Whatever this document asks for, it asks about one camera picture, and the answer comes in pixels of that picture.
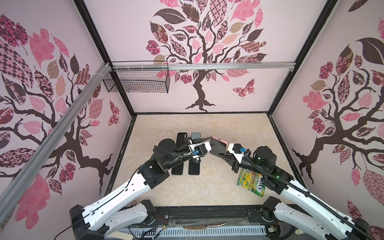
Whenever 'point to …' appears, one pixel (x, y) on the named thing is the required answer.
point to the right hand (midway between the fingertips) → (221, 151)
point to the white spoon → (298, 231)
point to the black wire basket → (138, 81)
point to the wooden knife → (203, 227)
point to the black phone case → (180, 138)
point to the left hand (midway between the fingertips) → (210, 140)
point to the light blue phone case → (196, 135)
